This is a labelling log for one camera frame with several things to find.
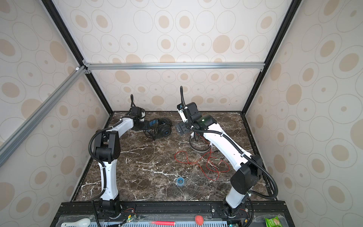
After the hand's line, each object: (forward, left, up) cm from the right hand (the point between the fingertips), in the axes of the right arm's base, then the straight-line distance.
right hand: (186, 122), depth 80 cm
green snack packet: (-45, -42, -24) cm, 66 cm away
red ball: (-44, -6, -22) cm, 50 cm away
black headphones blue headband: (+10, +19, -17) cm, 27 cm away
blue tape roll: (-25, +4, -25) cm, 35 cm away
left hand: (+16, +27, -18) cm, 37 cm away
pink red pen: (-45, +13, -24) cm, 53 cm away
